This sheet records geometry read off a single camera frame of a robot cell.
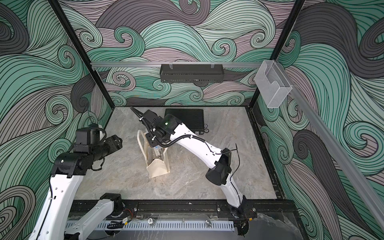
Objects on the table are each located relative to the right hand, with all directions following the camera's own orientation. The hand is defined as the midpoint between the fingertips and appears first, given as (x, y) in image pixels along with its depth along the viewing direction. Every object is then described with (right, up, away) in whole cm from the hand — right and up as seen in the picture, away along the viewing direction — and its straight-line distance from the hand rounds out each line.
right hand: (152, 141), depth 72 cm
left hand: (-16, +1, -4) cm, 17 cm away
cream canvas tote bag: (0, -11, +11) cm, 16 cm away
